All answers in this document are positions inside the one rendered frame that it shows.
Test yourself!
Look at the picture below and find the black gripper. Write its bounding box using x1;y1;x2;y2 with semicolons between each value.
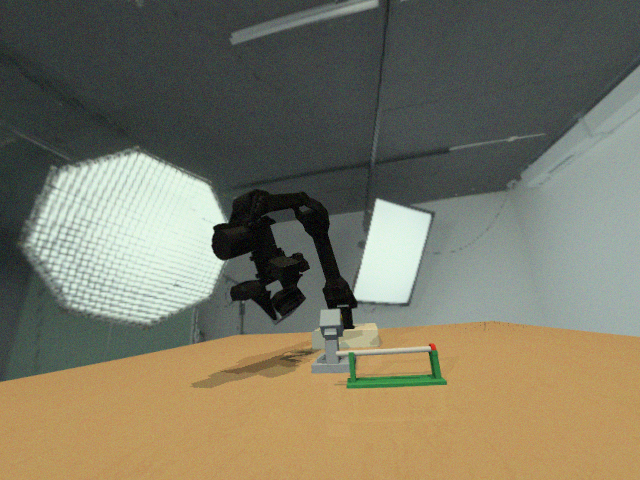
230;244;303;320

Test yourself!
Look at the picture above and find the grey cylinder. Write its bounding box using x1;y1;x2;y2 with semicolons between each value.
336;343;437;356

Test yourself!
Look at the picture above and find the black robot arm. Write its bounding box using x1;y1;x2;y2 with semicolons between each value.
211;189;358;329

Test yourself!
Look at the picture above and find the green u-shaped stand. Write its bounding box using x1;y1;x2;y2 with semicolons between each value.
346;350;447;389

